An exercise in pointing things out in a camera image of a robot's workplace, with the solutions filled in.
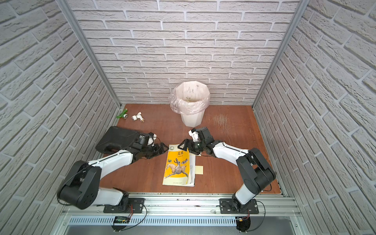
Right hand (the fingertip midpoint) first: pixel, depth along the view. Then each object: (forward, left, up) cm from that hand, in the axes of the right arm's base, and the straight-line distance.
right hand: (184, 148), depth 85 cm
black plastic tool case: (+12, +45, -3) cm, 46 cm away
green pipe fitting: (+35, +46, -5) cm, 58 cm away
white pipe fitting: (+33, +35, -6) cm, 48 cm away
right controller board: (-38, -28, -11) cm, 48 cm away
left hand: (+4, +14, -3) cm, 15 cm away
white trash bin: (+21, -7, -1) cm, 22 cm away
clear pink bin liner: (+38, -6, +6) cm, 39 cm away
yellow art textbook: (-9, +3, -8) cm, 12 cm away
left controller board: (-32, +34, -11) cm, 48 cm away
